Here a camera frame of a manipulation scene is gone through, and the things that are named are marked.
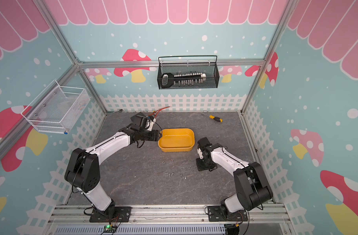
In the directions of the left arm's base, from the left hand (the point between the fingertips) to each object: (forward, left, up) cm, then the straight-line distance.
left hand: (157, 136), depth 91 cm
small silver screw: (-11, -9, -11) cm, 18 cm away
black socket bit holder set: (+26, -7, +24) cm, 36 cm away
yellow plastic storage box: (+5, -12, -11) cm, 16 cm away
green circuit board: (-47, +20, -14) cm, 53 cm away
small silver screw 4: (-20, -15, -11) cm, 27 cm away
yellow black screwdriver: (+25, -42, -10) cm, 50 cm away
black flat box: (-4, +7, +21) cm, 23 cm away
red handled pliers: (+32, +5, -10) cm, 34 cm away
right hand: (-16, -28, -9) cm, 33 cm away
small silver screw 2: (-13, -4, -11) cm, 17 cm away
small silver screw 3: (-19, -6, -12) cm, 23 cm away
